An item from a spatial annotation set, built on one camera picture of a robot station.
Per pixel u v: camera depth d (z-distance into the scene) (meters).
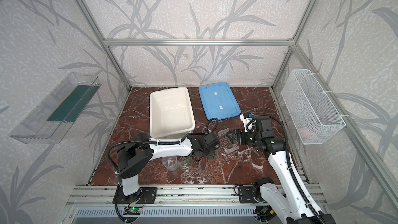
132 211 0.71
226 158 0.85
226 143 0.90
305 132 0.73
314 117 0.61
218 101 1.12
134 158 0.47
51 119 0.63
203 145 0.67
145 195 0.73
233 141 0.67
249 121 0.69
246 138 0.66
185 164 0.79
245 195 0.74
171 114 1.03
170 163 0.84
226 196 0.75
